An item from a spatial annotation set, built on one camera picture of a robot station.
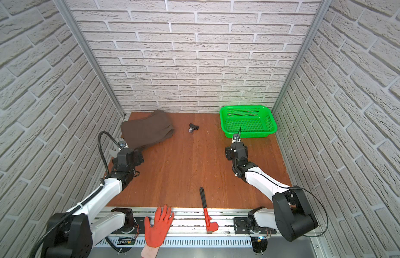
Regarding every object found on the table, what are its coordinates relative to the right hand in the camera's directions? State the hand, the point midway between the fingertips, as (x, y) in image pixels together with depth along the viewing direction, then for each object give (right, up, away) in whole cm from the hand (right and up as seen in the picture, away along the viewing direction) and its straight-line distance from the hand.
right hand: (239, 146), depth 89 cm
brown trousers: (-64, +7, +14) cm, 65 cm away
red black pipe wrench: (-17, -36, -17) cm, 43 cm away
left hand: (-60, -3, -3) cm, 60 cm away
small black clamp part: (-28, +11, +21) cm, 37 cm away
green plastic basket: (+14, +16, +28) cm, 35 cm away
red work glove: (-42, -39, -19) cm, 60 cm away
